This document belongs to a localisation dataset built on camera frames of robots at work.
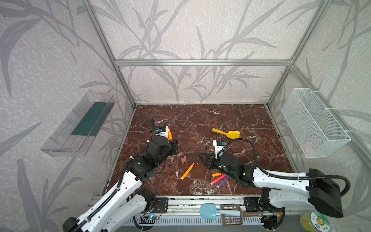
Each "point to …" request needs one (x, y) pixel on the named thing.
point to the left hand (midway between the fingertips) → (180, 137)
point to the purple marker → (223, 182)
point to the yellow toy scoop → (231, 134)
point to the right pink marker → (218, 180)
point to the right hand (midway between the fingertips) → (200, 151)
